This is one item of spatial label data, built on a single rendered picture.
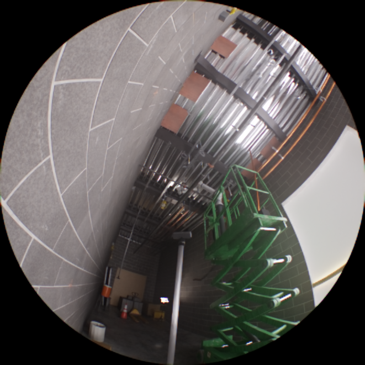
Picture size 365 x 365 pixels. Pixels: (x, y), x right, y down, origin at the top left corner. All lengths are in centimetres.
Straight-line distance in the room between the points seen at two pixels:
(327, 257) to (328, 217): 74
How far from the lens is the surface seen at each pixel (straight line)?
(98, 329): 298
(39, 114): 36
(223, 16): 183
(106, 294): 555
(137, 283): 847
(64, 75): 38
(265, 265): 149
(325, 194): 320
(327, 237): 298
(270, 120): 344
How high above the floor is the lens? 143
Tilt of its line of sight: 51 degrees up
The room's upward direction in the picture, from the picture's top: 6 degrees clockwise
